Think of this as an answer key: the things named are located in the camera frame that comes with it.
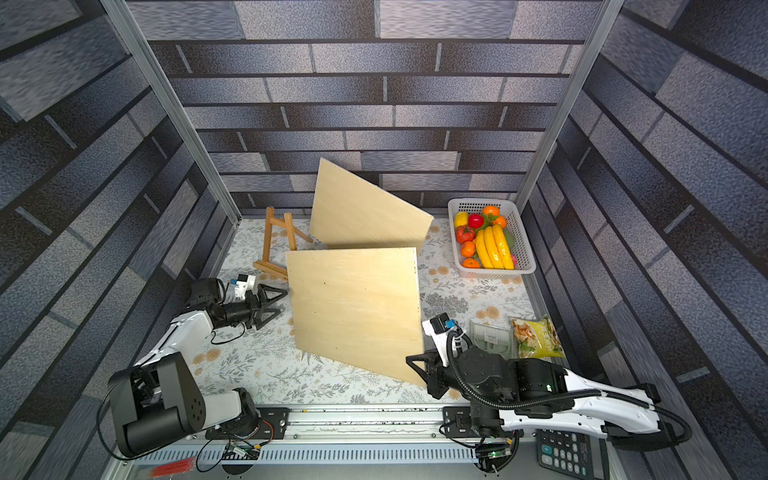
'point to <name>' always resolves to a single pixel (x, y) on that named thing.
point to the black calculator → (574, 456)
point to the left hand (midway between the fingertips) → (281, 300)
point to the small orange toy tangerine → (468, 248)
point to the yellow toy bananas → (493, 248)
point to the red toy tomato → (464, 234)
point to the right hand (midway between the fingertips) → (406, 358)
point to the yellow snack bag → (537, 338)
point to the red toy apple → (475, 220)
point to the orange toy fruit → (491, 209)
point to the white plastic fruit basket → (525, 259)
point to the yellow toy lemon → (461, 219)
